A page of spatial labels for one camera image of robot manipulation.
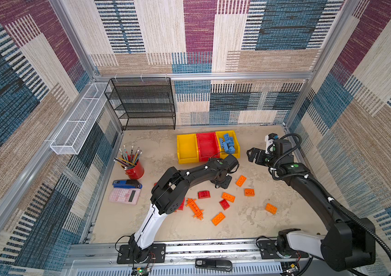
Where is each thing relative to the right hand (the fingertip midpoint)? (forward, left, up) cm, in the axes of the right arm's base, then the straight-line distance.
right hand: (257, 156), depth 85 cm
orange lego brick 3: (-14, +14, -17) cm, 25 cm away
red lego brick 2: (-19, +37, -16) cm, 45 cm away
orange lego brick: (-5, +6, -16) cm, 18 cm away
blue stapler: (-7, +66, -13) cm, 67 cm away
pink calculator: (-13, +64, -15) cm, 67 cm away
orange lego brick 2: (-11, +3, -16) cm, 20 cm away
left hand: (-6, +15, -16) cm, 23 cm away
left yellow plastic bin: (+17, +35, -15) cm, 42 cm away
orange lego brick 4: (-20, -6, -16) cm, 26 cm away
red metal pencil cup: (0, +63, -15) cm, 65 cm away
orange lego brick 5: (-24, +20, -16) cm, 35 cm away
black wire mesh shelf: (+40, +63, +4) cm, 75 cm away
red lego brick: (-18, +16, -15) cm, 28 cm away
